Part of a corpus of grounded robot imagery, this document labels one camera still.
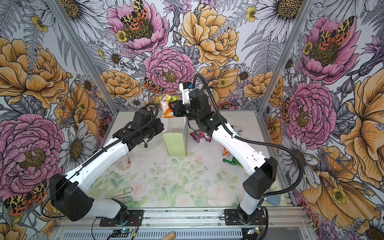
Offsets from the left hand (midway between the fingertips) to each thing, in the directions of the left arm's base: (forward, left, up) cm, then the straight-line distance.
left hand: (164, 128), depth 81 cm
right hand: (0, -5, +15) cm, 15 cm away
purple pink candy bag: (+8, -20, -19) cm, 29 cm away
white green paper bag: (-4, -7, +3) cm, 8 cm away
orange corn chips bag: (-2, -36, -22) cm, 42 cm away
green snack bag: (-11, -39, -18) cm, 44 cm away
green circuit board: (-42, +16, -24) cm, 51 cm away
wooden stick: (-45, -5, -21) cm, 50 cm away
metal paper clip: (-27, +22, -24) cm, 42 cm away
